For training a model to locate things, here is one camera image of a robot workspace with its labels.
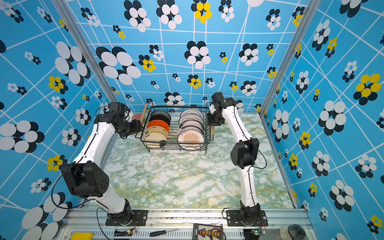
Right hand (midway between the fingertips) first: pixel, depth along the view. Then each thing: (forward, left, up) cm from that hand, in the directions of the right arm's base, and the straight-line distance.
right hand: (211, 123), depth 93 cm
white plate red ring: (-2, +12, -1) cm, 13 cm away
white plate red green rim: (+3, +13, -1) cm, 13 cm away
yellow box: (-57, +61, -13) cm, 85 cm away
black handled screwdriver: (-55, +26, -16) cm, 63 cm away
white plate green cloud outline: (+8, +15, -1) cm, 17 cm away
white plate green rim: (+11, +13, -2) cm, 17 cm away
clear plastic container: (-55, -31, -6) cm, 63 cm away
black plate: (+12, +35, -4) cm, 37 cm away
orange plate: (+4, +34, -4) cm, 35 cm away
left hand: (-8, +42, +5) cm, 43 cm away
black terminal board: (-54, +4, -14) cm, 56 cm away
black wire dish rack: (+9, +25, -16) cm, 31 cm away
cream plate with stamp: (-2, +35, -2) cm, 35 cm away
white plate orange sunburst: (-7, +13, -8) cm, 17 cm away
